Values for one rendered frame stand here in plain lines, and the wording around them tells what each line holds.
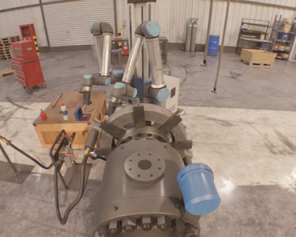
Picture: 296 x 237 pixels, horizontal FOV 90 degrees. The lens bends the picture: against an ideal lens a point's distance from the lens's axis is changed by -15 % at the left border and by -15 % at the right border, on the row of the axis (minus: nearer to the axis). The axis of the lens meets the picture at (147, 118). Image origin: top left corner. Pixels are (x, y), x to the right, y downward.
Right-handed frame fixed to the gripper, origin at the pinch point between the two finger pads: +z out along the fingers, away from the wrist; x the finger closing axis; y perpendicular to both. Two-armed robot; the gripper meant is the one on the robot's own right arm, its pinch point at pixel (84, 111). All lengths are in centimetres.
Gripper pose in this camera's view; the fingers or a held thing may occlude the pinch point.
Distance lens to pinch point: 184.0
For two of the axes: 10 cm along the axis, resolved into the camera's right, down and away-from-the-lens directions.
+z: -0.9, 9.9, 1.4
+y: 4.6, -0.8, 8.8
